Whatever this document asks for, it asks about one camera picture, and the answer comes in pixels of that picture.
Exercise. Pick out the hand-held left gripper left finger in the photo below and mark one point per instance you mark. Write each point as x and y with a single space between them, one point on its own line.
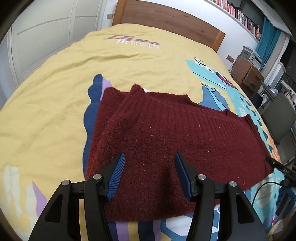
115 177

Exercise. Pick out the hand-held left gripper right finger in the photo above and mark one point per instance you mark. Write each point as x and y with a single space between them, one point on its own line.
183 177

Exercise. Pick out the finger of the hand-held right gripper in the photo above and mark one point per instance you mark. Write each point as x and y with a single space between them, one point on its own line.
281 168

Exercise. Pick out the dark red knit sweater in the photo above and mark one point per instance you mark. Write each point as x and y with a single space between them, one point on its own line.
161 129

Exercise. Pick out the grey-green office chair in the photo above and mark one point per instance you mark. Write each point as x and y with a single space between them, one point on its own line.
279 115

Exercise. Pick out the black backpack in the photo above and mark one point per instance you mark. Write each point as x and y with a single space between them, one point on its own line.
256 100

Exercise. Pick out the yellow dinosaur printed blanket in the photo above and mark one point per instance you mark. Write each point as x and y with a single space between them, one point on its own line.
57 104

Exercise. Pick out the white cabinet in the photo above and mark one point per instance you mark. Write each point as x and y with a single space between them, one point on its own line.
277 74

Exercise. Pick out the wooden nightstand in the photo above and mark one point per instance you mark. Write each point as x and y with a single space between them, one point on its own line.
245 71

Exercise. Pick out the white printer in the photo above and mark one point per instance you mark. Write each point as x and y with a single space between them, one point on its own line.
256 60

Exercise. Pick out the teal curtain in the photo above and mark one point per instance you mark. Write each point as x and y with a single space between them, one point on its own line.
268 39

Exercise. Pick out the row of books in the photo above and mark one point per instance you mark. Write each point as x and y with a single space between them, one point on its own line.
242 16

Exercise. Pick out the wooden bed headboard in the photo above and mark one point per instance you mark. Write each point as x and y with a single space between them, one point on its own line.
173 16

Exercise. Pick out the white wardrobe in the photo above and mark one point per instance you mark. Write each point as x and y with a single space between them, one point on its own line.
46 30

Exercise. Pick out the wall outlet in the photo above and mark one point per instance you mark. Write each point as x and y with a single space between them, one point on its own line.
230 58

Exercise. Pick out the wall switch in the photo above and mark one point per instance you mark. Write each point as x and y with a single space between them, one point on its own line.
110 16

